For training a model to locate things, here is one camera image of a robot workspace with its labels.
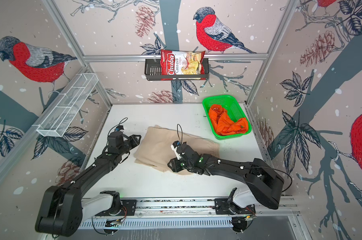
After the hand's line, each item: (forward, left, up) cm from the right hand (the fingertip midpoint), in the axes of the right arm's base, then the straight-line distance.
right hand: (169, 167), depth 80 cm
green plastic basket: (+46, -44, -4) cm, 64 cm away
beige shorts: (+16, +13, -6) cm, 21 cm away
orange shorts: (+30, -34, +1) cm, 45 cm away
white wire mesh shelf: (+21, +54, +26) cm, 64 cm away
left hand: (+15, +19, +7) cm, 25 cm away
